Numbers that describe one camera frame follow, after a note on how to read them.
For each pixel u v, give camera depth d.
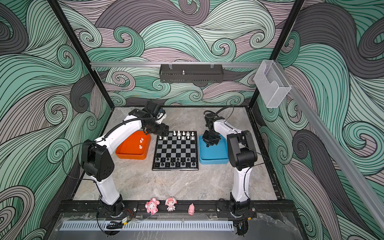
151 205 0.71
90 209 0.74
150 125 0.73
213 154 0.93
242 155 0.53
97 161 0.47
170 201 0.73
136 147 0.95
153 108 0.70
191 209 0.72
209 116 0.78
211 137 0.83
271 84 0.80
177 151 0.93
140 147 0.95
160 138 0.99
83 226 0.70
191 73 0.95
